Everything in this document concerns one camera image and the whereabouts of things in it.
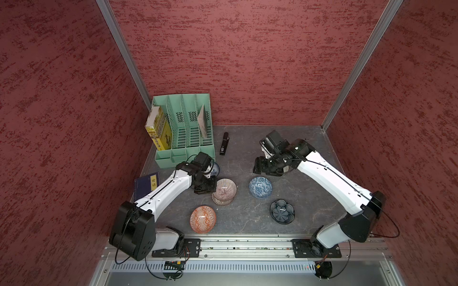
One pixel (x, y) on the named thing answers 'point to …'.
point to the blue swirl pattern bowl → (260, 187)
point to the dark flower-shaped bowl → (282, 212)
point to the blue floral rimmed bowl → (216, 170)
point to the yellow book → (159, 128)
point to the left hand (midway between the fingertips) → (213, 193)
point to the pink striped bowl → (225, 192)
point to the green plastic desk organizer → (189, 118)
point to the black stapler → (226, 140)
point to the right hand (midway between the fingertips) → (259, 174)
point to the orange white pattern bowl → (203, 219)
